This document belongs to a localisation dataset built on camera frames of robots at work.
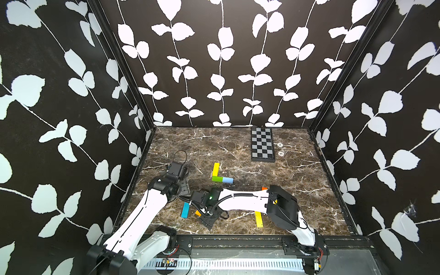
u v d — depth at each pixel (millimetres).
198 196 652
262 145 1082
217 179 956
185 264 701
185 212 832
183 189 716
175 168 625
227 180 932
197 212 841
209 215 585
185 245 732
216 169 985
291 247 723
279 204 543
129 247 392
